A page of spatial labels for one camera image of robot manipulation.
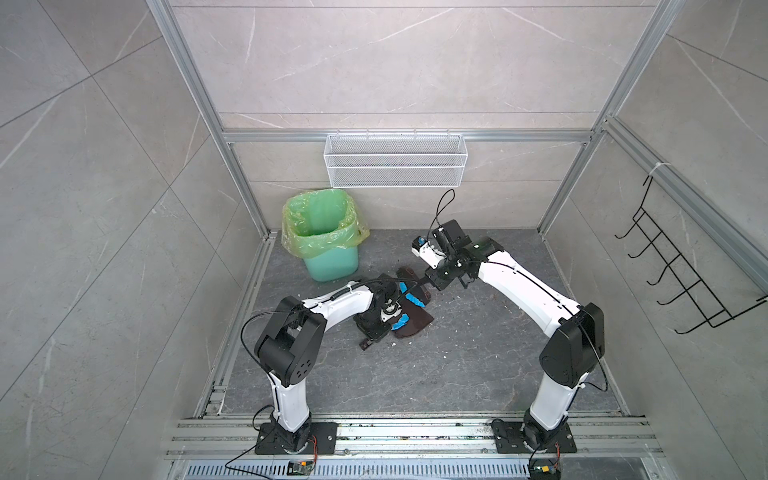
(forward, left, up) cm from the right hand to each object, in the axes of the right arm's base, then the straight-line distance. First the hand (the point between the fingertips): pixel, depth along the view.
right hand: (432, 272), depth 86 cm
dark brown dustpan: (-5, +3, -19) cm, 20 cm away
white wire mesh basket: (+39, +10, +13) cm, 42 cm away
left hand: (-11, +17, -14) cm, 25 cm away
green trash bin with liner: (+26, +36, -6) cm, 44 cm away
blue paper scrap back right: (-8, +9, -15) cm, 19 cm away
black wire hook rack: (-14, -55, +15) cm, 59 cm away
